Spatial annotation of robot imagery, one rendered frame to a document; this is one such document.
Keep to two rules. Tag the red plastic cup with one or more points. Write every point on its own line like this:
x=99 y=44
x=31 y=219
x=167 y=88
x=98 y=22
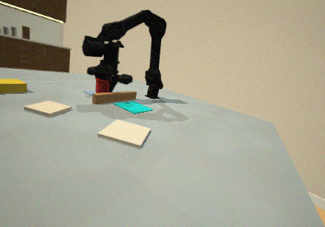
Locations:
x=101 y=86

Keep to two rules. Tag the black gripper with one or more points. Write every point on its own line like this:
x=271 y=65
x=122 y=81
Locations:
x=123 y=78

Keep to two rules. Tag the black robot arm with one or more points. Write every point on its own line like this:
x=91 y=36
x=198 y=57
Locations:
x=95 y=47

